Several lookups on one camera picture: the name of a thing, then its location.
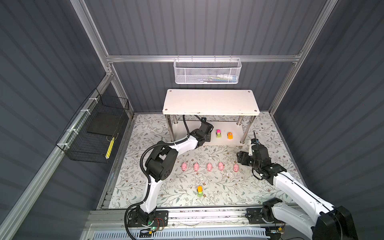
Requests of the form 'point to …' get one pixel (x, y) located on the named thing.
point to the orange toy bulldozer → (230, 135)
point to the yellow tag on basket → (110, 148)
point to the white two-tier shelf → (232, 112)
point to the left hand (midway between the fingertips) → (205, 132)
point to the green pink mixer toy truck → (218, 133)
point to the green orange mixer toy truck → (200, 189)
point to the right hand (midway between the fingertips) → (244, 155)
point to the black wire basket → (87, 138)
